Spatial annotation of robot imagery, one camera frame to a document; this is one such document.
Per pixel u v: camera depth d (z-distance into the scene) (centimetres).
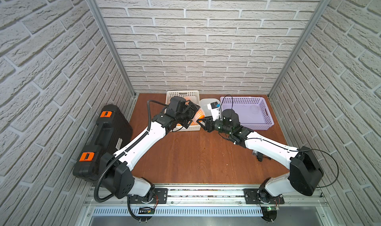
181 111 63
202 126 73
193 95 114
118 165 40
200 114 74
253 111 110
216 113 70
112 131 73
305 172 42
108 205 72
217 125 68
